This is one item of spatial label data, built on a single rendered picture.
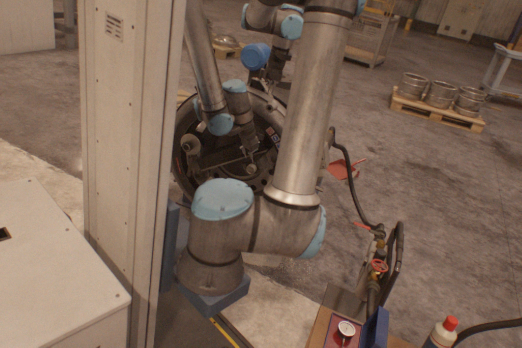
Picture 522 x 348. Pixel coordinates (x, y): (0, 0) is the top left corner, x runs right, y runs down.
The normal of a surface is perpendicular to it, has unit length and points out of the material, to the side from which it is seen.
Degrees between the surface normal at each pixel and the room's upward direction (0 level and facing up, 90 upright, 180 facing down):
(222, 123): 94
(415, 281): 0
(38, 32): 90
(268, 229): 60
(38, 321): 0
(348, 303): 0
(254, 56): 90
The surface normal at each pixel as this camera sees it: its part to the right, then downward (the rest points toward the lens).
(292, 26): 0.10, 0.51
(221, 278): 0.40, 0.18
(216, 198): 0.10, -0.88
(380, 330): 0.35, -0.79
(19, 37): 0.88, 0.36
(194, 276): -0.33, 0.04
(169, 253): 0.69, 0.45
